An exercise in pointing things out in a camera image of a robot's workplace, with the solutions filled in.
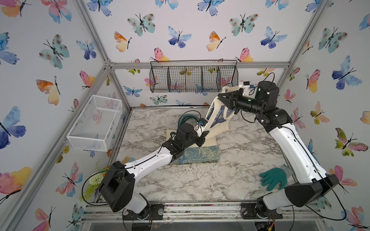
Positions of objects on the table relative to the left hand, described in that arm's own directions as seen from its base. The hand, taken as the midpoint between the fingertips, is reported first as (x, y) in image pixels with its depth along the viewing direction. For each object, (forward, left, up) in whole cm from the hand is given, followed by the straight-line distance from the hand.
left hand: (208, 129), depth 78 cm
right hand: (+1, -3, +23) cm, 23 cm away
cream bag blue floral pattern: (-2, -2, -22) cm, 22 cm away
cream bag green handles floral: (+29, +12, -22) cm, 38 cm away
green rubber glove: (-18, -39, -23) cm, 48 cm away
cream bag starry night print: (+4, -5, +4) cm, 8 cm away
